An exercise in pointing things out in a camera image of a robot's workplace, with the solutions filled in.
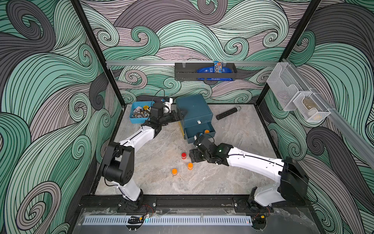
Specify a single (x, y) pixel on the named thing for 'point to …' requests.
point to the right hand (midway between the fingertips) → (196, 153)
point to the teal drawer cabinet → (198, 118)
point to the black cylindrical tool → (229, 112)
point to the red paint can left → (183, 155)
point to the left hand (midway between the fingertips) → (183, 110)
